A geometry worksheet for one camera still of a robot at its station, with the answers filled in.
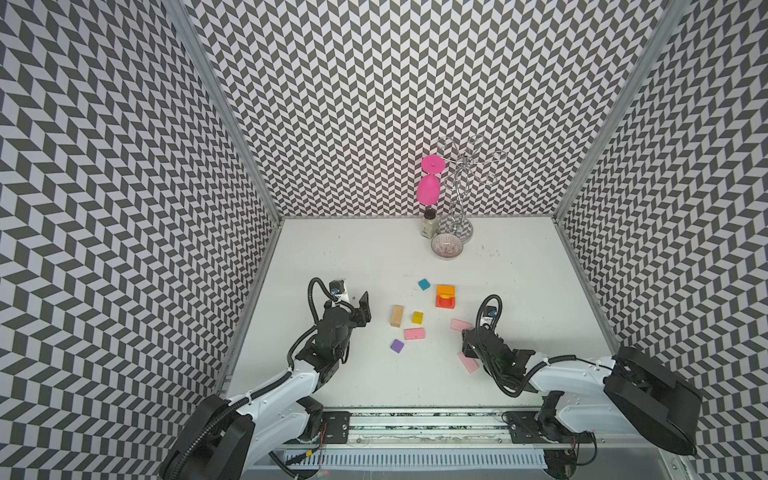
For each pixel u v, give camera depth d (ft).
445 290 3.17
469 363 2.72
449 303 3.06
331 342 2.04
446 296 3.15
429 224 3.55
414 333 2.92
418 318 2.99
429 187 3.15
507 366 2.13
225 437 1.31
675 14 2.20
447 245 3.51
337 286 2.32
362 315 2.46
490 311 2.53
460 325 2.98
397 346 2.83
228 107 2.93
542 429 2.13
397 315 2.99
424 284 3.27
